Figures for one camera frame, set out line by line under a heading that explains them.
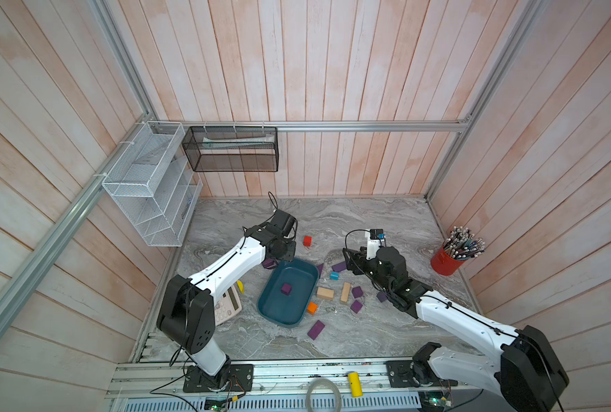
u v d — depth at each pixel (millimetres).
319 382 704
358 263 721
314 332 816
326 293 883
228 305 853
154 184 686
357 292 897
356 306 858
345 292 903
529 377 402
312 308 850
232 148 1040
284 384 730
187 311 462
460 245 845
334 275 936
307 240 1040
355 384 711
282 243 735
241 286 902
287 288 882
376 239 701
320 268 952
